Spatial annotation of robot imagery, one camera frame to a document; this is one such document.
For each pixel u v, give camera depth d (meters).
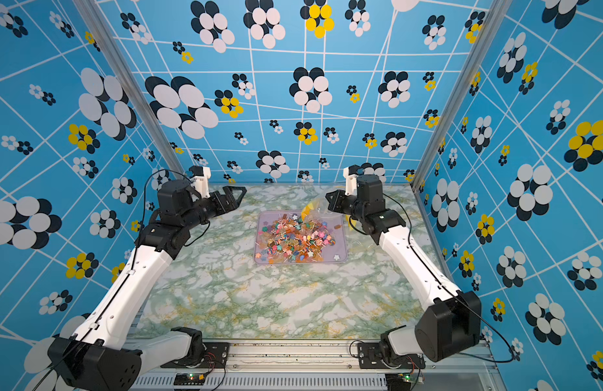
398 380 0.70
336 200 0.67
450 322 0.39
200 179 0.64
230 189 0.63
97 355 0.37
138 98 0.87
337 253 0.95
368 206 0.58
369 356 0.73
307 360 0.74
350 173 0.69
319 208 0.78
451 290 0.42
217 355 0.73
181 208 0.55
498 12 0.68
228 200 0.63
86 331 0.38
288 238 0.96
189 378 0.72
